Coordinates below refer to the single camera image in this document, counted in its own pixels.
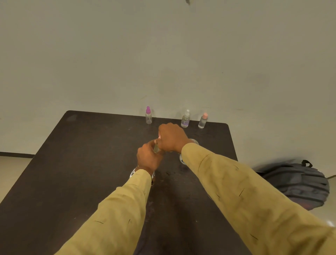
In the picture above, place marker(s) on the small clear bottle pink cap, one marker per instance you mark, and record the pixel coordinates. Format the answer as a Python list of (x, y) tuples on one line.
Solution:
[(202, 123)]

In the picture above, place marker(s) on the person's right forearm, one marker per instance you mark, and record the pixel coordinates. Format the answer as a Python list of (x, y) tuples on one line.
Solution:
[(257, 199)]

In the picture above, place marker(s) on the purple-tinted spray bottle white cap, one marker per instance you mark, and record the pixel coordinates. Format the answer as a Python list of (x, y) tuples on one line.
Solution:
[(185, 123)]

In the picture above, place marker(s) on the large clear bottle blue label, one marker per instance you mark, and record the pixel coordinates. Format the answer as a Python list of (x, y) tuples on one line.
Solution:
[(183, 160)]

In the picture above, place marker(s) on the person's left forearm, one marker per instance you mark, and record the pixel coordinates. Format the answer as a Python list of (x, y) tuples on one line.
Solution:
[(110, 220)]

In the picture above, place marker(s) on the person's left hand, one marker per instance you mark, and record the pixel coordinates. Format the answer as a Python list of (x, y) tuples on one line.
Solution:
[(148, 160)]

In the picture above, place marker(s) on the person's right hand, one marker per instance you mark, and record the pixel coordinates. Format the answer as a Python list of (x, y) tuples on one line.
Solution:
[(173, 138)]

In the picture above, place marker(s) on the silver wristwatch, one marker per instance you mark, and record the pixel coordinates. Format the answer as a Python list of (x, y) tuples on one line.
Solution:
[(133, 173)]

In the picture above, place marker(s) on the small bottle magenta cap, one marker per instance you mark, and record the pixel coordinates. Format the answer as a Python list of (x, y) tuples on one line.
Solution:
[(148, 119)]

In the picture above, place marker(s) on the yellow-green spray bottle orange cap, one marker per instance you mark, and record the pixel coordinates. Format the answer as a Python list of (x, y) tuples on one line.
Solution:
[(156, 149)]

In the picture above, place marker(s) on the grey backpack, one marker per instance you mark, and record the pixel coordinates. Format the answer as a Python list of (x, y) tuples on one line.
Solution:
[(299, 184)]

